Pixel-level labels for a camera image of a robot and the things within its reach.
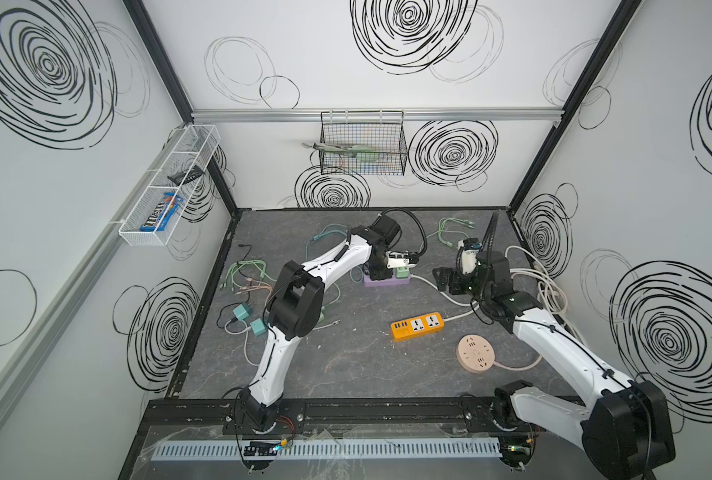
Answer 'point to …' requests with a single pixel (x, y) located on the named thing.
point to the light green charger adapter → (402, 272)
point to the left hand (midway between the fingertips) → (388, 266)
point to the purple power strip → (395, 280)
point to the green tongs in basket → (364, 153)
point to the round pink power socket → (475, 353)
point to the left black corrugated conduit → (418, 220)
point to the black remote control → (193, 173)
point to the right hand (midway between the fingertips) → (448, 268)
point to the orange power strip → (416, 326)
